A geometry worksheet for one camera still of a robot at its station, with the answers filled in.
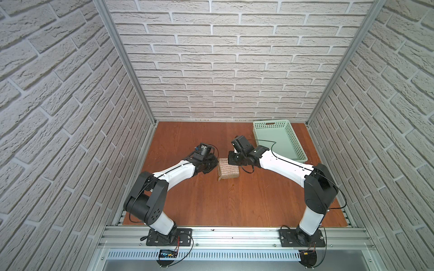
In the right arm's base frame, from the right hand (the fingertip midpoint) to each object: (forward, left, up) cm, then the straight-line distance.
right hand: (223, 162), depth 86 cm
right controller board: (-42, -33, -12) cm, 55 cm away
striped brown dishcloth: (0, -1, -10) cm, 10 cm away
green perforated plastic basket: (+25, -40, -13) cm, 50 cm away
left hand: (+5, +3, -3) cm, 6 cm away
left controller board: (-37, +28, -14) cm, 48 cm away
